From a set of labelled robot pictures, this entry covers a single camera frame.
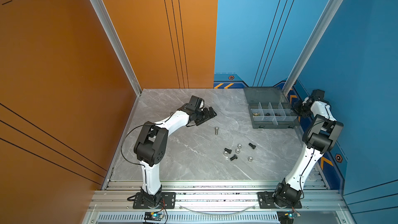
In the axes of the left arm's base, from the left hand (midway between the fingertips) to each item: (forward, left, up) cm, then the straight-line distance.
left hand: (212, 115), depth 94 cm
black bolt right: (-15, -24, -10) cm, 30 cm away
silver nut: (-20, -7, -9) cm, 23 cm away
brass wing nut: (+8, -31, -9) cm, 33 cm away
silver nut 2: (-15, -16, -10) cm, 24 cm away
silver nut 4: (-23, -21, -10) cm, 33 cm away
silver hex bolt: (-6, -3, -9) cm, 11 cm away
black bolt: (-18, -9, -10) cm, 23 cm away
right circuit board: (-49, -33, -11) cm, 60 cm away
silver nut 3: (-18, -14, -10) cm, 25 cm away
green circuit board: (-49, +28, -12) cm, 58 cm away
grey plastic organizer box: (+11, -40, -6) cm, 42 cm away
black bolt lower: (-22, -12, -9) cm, 27 cm away
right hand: (+9, -54, -3) cm, 55 cm away
